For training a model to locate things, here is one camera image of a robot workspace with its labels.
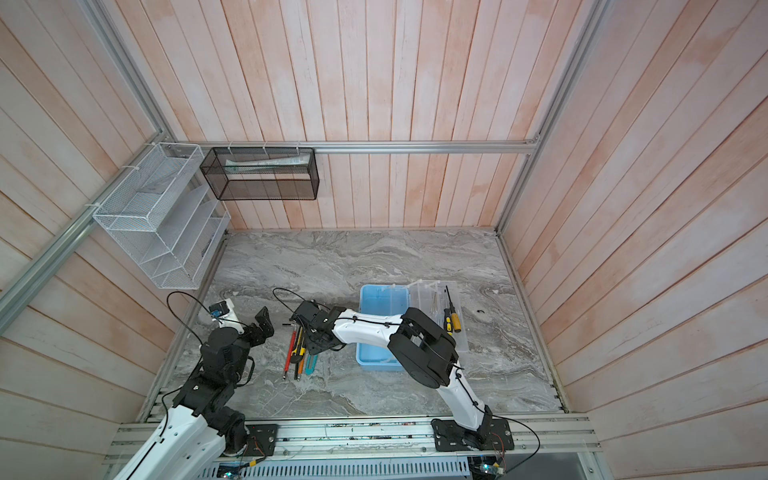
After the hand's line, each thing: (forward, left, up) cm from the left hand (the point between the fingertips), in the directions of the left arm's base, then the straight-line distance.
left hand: (253, 318), depth 80 cm
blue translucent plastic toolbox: (+8, -53, -4) cm, 53 cm away
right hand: (-1, -15, -14) cm, 21 cm away
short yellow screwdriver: (+2, -56, -3) cm, 56 cm away
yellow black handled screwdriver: (-5, -11, -12) cm, 17 cm away
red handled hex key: (+3, -7, -14) cm, 16 cm away
